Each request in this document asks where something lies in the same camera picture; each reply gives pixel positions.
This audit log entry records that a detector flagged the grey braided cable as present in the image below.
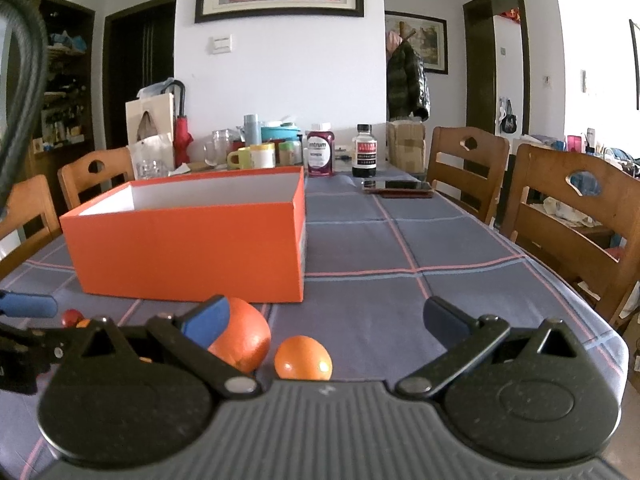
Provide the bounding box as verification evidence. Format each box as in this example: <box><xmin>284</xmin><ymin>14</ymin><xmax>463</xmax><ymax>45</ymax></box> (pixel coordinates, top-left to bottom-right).
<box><xmin>0</xmin><ymin>0</ymin><xmax>48</xmax><ymax>211</ymax></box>

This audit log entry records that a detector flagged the orange cardboard box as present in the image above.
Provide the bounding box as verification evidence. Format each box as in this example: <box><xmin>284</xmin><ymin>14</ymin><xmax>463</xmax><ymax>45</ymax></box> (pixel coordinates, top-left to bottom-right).
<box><xmin>59</xmin><ymin>166</ymin><xmax>307</xmax><ymax>304</ymax></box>

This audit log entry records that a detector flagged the clear glass mug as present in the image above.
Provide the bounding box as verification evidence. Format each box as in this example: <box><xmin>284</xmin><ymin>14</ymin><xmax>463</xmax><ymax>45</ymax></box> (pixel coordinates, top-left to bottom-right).
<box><xmin>204</xmin><ymin>130</ymin><xmax>236</xmax><ymax>168</ymax></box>

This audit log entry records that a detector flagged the dark wooden shelf cabinet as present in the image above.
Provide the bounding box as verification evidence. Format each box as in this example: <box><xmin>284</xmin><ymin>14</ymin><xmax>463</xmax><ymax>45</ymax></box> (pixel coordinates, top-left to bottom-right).
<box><xmin>30</xmin><ymin>0</ymin><xmax>96</xmax><ymax>181</ymax></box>

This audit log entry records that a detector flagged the wooden chair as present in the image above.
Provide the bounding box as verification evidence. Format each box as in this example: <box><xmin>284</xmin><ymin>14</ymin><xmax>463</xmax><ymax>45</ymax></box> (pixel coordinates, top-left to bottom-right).
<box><xmin>0</xmin><ymin>175</ymin><xmax>63</xmax><ymax>281</ymax></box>
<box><xmin>500</xmin><ymin>143</ymin><xmax>640</xmax><ymax>331</ymax></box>
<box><xmin>57</xmin><ymin>147</ymin><xmax>136</xmax><ymax>211</ymax></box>
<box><xmin>426</xmin><ymin>126</ymin><xmax>511</xmax><ymax>226</ymax></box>

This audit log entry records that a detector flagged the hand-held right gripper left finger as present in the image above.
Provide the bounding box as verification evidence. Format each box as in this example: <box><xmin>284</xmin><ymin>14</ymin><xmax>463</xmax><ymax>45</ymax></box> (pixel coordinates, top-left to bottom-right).
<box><xmin>80</xmin><ymin>295</ymin><xmax>263</xmax><ymax>402</ymax></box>

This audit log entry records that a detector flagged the teal food container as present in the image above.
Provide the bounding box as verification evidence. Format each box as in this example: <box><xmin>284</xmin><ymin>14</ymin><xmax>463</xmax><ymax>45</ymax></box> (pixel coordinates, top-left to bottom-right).
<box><xmin>260</xmin><ymin>121</ymin><xmax>303</xmax><ymax>143</ymax></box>

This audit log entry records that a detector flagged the large orange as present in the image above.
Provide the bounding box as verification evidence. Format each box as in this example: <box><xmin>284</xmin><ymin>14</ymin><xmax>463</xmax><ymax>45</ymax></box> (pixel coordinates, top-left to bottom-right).
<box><xmin>207</xmin><ymin>297</ymin><xmax>272</xmax><ymax>375</ymax></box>

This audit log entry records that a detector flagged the white cup yellow lid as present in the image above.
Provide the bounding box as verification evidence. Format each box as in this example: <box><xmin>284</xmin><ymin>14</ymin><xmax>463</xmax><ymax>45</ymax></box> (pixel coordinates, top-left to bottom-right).
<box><xmin>249</xmin><ymin>143</ymin><xmax>277</xmax><ymax>169</ymax></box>

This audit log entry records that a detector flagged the blue plaid tablecloth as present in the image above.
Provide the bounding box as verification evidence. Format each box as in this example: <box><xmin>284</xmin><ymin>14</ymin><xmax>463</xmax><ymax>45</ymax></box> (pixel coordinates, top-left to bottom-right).
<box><xmin>0</xmin><ymin>170</ymin><xmax>630</xmax><ymax>480</ymax></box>

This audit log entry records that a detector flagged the dark framed picture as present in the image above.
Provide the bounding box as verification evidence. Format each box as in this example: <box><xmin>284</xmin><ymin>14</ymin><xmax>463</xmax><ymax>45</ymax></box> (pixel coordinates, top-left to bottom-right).
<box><xmin>385</xmin><ymin>11</ymin><xmax>448</xmax><ymax>76</ymax></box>

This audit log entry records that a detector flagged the clear drinking glass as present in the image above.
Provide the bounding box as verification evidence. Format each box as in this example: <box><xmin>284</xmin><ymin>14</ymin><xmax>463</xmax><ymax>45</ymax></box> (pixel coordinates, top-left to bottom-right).
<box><xmin>136</xmin><ymin>159</ymin><xmax>169</xmax><ymax>181</ymax></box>

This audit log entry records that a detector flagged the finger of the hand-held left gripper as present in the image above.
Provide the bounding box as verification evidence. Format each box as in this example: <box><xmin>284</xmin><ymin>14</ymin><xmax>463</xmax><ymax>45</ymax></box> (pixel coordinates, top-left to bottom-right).
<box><xmin>0</xmin><ymin>290</ymin><xmax>59</xmax><ymax>319</ymax></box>
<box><xmin>0</xmin><ymin>322</ymin><xmax>68</xmax><ymax>362</ymax></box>

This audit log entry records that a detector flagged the dark bottle white label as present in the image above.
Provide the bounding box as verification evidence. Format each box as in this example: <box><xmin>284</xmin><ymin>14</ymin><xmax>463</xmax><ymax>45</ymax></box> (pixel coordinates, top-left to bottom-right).
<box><xmin>352</xmin><ymin>124</ymin><xmax>378</xmax><ymax>178</ymax></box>

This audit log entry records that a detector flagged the black hanging handbag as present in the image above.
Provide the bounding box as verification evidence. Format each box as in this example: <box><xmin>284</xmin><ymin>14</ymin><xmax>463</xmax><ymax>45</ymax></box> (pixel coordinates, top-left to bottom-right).
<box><xmin>499</xmin><ymin>99</ymin><xmax>519</xmax><ymax>134</ymax></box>

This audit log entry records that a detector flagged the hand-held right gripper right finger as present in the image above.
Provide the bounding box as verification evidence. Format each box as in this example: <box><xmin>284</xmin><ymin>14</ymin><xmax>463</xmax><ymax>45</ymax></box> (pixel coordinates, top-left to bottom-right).
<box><xmin>395</xmin><ymin>296</ymin><xmax>583</xmax><ymax>402</ymax></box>

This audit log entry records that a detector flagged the small orange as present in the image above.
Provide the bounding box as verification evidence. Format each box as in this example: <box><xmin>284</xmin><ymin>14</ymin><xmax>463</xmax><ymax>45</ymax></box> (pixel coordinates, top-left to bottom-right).
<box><xmin>274</xmin><ymin>336</ymin><xmax>333</xmax><ymax>381</ymax></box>

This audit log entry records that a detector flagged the white paper bag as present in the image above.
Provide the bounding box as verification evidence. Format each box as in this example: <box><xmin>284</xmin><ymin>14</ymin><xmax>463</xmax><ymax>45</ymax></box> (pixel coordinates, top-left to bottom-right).
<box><xmin>125</xmin><ymin>92</ymin><xmax>177</xmax><ymax>178</ymax></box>

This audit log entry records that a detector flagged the dark phone red case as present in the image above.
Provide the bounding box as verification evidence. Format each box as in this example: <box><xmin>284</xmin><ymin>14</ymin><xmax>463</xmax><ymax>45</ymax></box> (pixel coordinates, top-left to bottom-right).
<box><xmin>361</xmin><ymin>179</ymin><xmax>435</xmax><ymax>199</ymax></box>

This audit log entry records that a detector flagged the dark wooden door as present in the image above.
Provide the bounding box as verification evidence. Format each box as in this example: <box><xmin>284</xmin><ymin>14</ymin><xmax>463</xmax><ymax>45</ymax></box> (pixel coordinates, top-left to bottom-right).
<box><xmin>102</xmin><ymin>0</ymin><xmax>177</xmax><ymax>151</ymax></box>

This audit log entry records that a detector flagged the purple supplement bottle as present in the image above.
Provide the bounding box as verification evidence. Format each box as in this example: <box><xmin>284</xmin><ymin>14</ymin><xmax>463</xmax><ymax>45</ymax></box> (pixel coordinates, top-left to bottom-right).
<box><xmin>306</xmin><ymin>122</ymin><xmax>335</xmax><ymax>178</ymax></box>

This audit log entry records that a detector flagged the grey-blue thermos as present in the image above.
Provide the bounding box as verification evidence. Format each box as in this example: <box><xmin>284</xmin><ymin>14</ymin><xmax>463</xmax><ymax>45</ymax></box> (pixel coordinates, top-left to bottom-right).
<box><xmin>243</xmin><ymin>114</ymin><xmax>262</xmax><ymax>147</ymax></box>

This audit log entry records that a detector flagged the red folded umbrella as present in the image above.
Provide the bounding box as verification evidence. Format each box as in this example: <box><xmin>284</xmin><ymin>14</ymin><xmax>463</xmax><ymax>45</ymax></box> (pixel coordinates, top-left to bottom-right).
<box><xmin>172</xmin><ymin>80</ymin><xmax>195</xmax><ymax>168</ymax></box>

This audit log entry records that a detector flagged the brown cardboard carton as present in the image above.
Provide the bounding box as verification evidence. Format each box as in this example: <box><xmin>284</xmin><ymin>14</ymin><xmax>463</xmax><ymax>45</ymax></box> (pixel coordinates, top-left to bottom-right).
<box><xmin>386</xmin><ymin>119</ymin><xmax>427</xmax><ymax>173</ymax></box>

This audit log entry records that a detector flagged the dark hanging jacket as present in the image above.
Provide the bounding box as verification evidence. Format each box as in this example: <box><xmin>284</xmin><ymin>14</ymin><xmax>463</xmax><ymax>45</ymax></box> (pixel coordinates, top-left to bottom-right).
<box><xmin>386</xmin><ymin>30</ymin><xmax>431</xmax><ymax>122</ymax></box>

